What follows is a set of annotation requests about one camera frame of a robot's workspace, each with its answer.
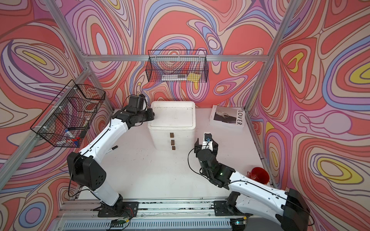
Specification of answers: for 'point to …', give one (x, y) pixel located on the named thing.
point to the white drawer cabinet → (174, 125)
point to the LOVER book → (230, 116)
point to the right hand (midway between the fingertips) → (204, 142)
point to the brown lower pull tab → (172, 142)
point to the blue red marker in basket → (75, 139)
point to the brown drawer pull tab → (171, 134)
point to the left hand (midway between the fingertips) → (155, 114)
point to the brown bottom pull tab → (173, 147)
